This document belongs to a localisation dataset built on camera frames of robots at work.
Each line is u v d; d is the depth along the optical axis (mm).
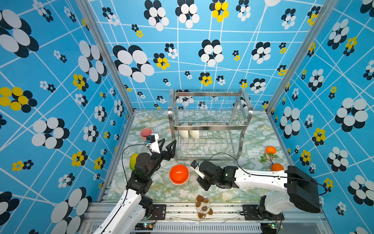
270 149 926
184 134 926
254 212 723
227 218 725
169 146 662
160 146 750
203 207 726
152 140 615
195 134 913
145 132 963
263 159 918
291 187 418
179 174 831
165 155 648
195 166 704
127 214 495
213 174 605
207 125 1050
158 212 733
